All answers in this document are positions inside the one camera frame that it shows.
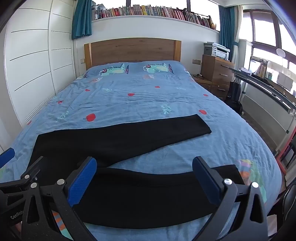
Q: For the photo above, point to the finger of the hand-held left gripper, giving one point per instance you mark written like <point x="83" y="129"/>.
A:
<point x="34" y="168"/>
<point x="7" y="157"/>

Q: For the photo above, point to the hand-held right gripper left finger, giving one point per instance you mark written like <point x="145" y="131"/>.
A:
<point x="83" y="182"/>

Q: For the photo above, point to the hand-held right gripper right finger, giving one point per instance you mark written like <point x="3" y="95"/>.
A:
<point x="205" y="183"/>

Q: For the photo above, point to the black pants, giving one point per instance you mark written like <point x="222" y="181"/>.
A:
<point x="138" y="197"/>

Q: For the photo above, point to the black backpack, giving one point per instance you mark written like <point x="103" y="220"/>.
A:
<point x="234" y="107"/>

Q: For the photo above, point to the black chair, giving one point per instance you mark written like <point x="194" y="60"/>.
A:
<point x="289" y="208"/>

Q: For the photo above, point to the black hanging bag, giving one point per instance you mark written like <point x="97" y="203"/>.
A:
<point x="234" y="91"/>

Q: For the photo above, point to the low wooden nightstand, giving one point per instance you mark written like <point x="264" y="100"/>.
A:
<point x="203" y="82"/>

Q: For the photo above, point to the blue printed bed sheet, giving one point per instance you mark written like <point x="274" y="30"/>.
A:
<point x="138" y="97"/>

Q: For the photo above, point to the white wardrobe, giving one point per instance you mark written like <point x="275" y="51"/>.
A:
<point x="34" y="58"/>

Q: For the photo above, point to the wooden dresser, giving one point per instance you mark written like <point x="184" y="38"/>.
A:
<point x="217" y="71"/>

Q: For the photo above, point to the curved desk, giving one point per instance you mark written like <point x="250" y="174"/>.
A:
<point x="266" y="88"/>

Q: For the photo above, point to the white printer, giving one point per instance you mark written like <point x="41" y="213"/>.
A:
<point x="217" y="51"/>

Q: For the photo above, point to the wooden headboard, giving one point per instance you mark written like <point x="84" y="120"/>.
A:
<point x="131" y="49"/>

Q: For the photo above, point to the white round desk lamp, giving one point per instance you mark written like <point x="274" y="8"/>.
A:
<point x="280" y="53"/>

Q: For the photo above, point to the teal curtain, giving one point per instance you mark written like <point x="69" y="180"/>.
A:
<point x="227" y="27"/>
<point x="81" y="20"/>

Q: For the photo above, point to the large window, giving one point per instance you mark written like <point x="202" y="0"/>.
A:
<point x="263" y="30"/>

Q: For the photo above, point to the row of books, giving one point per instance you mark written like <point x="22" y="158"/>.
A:
<point x="150" y="11"/>

